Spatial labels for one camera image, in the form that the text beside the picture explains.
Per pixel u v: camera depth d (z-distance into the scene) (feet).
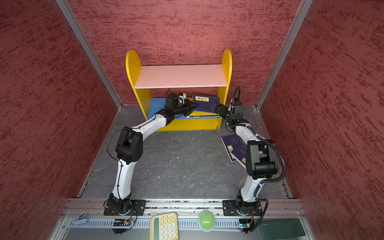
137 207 2.46
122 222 2.33
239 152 3.05
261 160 1.66
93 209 2.49
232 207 2.43
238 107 2.43
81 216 2.30
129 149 1.87
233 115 2.42
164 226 2.20
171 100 2.44
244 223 2.33
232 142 3.22
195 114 3.03
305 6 2.33
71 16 2.43
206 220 2.28
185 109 2.79
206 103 3.08
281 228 2.26
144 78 2.60
